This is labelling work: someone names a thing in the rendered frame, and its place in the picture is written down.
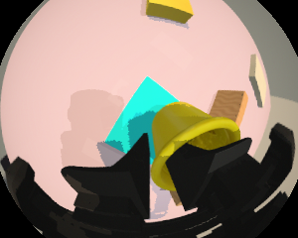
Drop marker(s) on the yellow cup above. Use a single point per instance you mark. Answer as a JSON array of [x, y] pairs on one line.
[[180, 123]]

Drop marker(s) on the orange wooden block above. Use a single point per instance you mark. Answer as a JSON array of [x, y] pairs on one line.
[[228, 104]]

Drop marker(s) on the yellow rectangular block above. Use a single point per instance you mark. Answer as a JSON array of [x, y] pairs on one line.
[[179, 10]]

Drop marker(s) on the pale yellow flat block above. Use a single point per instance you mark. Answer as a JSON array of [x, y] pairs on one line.
[[257, 80]]

